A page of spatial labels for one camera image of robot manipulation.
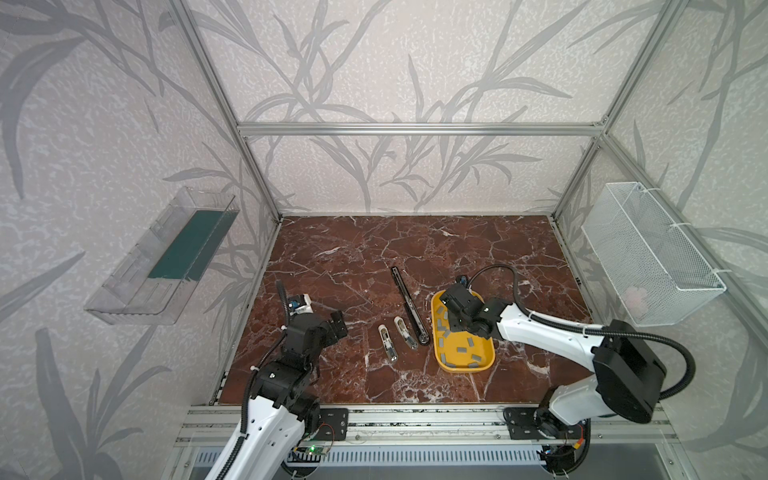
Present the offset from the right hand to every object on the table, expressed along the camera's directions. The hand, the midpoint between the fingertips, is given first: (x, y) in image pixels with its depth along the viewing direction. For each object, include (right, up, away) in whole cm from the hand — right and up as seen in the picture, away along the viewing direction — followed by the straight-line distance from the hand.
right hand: (457, 306), depth 88 cm
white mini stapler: (-21, -10, -2) cm, 23 cm away
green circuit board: (-38, -30, -17) cm, 51 cm away
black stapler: (-14, -2, +5) cm, 15 cm away
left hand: (-35, +1, -8) cm, 36 cm away
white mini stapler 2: (-13, -10, -1) cm, 17 cm away
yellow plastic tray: (0, -12, -3) cm, 13 cm away
